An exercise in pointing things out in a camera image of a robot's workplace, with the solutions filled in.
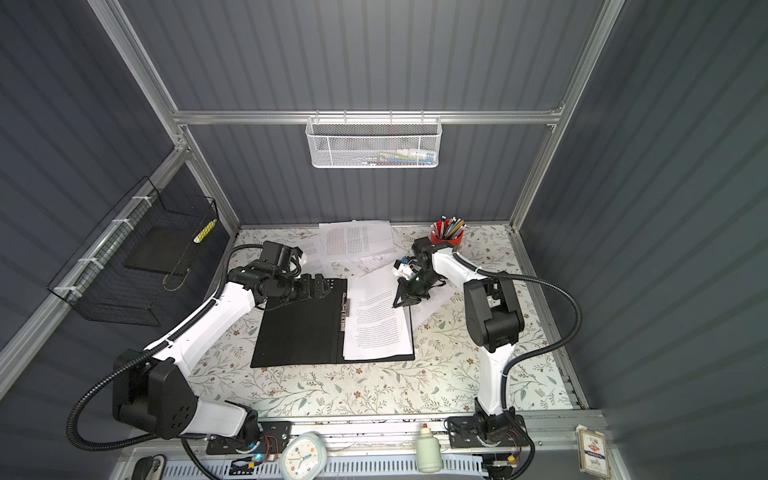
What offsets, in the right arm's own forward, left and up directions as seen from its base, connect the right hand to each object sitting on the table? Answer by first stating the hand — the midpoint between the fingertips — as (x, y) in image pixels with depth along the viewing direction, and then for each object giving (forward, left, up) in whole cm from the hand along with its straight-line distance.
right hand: (400, 306), depth 91 cm
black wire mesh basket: (-3, +66, +24) cm, 70 cm away
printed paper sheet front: (-5, +8, -5) cm, 11 cm away
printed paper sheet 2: (+3, -7, -6) cm, 10 cm away
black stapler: (-41, +58, -1) cm, 71 cm away
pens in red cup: (+26, -18, +7) cm, 32 cm away
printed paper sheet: (+21, +30, -3) cm, 37 cm away
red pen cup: (+20, -19, +8) cm, 28 cm away
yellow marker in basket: (+8, +54, +24) cm, 60 cm away
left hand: (0, +24, +10) cm, 26 cm away
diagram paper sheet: (+20, +14, -5) cm, 25 cm away
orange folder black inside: (-6, +29, -4) cm, 30 cm away
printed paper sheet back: (+32, +20, -5) cm, 38 cm away
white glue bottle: (-38, -6, +1) cm, 39 cm away
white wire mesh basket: (+69, +10, +15) cm, 72 cm away
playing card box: (-38, -45, -5) cm, 59 cm away
